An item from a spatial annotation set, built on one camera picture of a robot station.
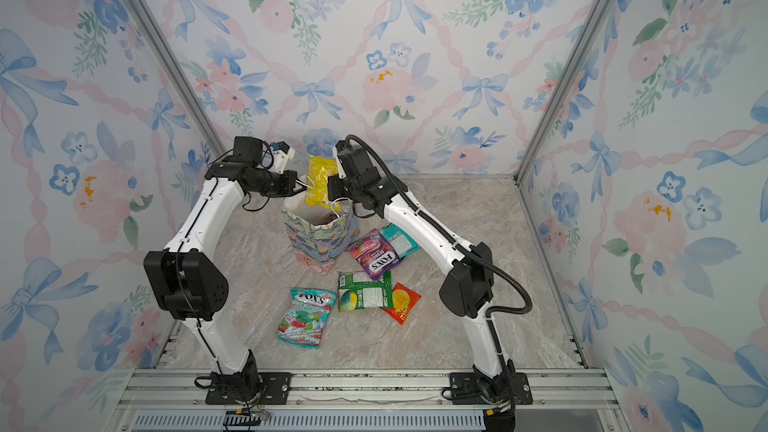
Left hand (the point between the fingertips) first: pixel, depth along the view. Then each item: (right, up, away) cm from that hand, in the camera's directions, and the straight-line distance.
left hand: (306, 183), depth 86 cm
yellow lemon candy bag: (+5, +3, -3) cm, 7 cm away
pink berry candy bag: (+19, -22, +10) cm, 31 cm away
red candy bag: (+28, -34, +1) cm, 45 cm away
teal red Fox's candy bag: (+1, -36, -2) cm, 36 cm away
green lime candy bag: (+15, -31, +2) cm, 35 cm away
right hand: (+8, 0, -4) cm, 9 cm away
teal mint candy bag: (+28, -19, +12) cm, 36 cm away
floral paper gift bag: (+6, -14, -9) cm, 17 cm away
